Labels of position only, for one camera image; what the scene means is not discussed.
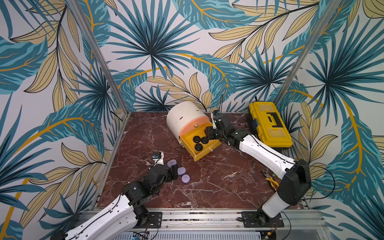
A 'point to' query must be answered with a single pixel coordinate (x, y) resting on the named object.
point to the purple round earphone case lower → (185, 178)
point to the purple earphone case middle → (181, 170)
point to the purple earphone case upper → (171, 162)
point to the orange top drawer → (193, 124)
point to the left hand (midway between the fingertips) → (169, 168)
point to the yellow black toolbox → (266, 123)
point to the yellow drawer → (186, 140)
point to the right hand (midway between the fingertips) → (209, 129)
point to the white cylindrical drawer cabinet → (181, 111)
